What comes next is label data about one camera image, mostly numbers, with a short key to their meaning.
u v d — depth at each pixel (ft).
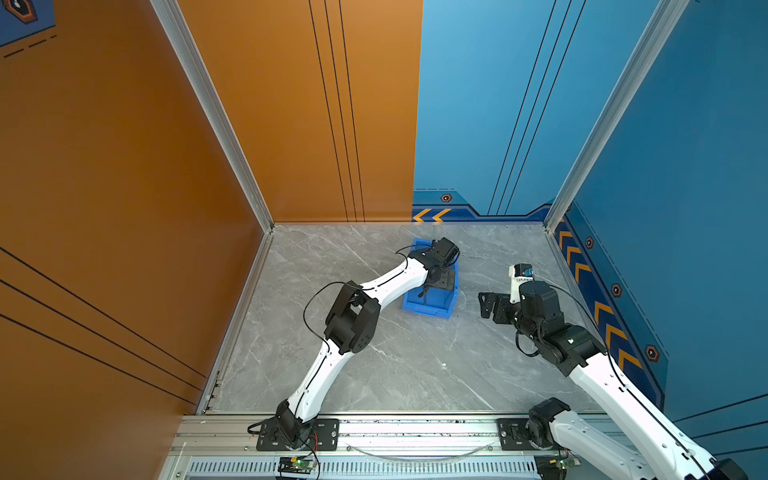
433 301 3.19
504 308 2.21
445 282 2.91
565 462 2.28
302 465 2.31
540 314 1.78
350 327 1.93
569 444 1.93
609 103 2.86
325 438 2.42
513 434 2.38
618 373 1.54
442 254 2.56
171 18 2.29
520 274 2.16
